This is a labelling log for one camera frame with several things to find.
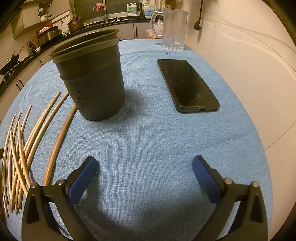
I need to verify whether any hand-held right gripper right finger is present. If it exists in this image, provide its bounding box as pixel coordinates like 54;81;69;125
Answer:
192;155;269;241

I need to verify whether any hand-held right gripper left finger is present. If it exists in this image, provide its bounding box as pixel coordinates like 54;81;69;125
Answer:
21;156;97;241

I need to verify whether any pile of wooden chopsticks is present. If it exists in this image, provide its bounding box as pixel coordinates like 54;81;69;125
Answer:
0;91;70;219

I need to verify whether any dark grey perforated utensil holder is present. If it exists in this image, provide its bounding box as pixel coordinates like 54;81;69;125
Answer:
49;29;126;121

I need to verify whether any blue table cloth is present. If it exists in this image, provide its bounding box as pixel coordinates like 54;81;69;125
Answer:
0;38;273;241

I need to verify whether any black smartphone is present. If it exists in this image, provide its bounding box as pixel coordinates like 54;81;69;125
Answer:
157;58;220;114

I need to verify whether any black kitchen countertop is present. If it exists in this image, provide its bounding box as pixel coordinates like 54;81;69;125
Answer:
0;17;152;98

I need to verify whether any black wok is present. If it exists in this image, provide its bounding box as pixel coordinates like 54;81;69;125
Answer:
0;52;20;76

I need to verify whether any dark kettle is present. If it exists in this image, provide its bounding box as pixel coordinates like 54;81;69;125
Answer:
27;40;37;55

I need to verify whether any silver countertop appliance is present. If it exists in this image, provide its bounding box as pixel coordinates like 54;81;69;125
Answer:
37;25;60;46

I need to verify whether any brown cooking pot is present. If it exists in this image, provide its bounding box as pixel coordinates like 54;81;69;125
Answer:
68;16;84;33

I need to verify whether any clear glass mug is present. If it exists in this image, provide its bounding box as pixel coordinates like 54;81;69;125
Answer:
150;8;188;51

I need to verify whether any red tray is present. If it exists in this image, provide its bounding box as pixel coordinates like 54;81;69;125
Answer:
36;23;52;33

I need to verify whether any clear plastic bag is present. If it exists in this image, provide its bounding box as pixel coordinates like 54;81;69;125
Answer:
146;20;164;39

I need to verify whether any metal faucet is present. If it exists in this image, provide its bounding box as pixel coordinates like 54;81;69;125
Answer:
93;5;107;20

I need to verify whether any dark kitchen window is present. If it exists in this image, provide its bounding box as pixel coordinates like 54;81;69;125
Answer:
70;0;162;21

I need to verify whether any white green-label detergent bottle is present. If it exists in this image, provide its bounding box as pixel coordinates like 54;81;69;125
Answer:
127;1;137;16

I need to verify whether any white blue-label detergent bottle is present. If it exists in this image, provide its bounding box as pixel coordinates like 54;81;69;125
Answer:
145;2;156;17

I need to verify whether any black power plug cable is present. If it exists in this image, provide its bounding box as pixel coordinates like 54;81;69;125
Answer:
194;0;204;31

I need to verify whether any open wall shelf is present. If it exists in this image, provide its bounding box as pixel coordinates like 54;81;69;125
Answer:
11;0;71;40

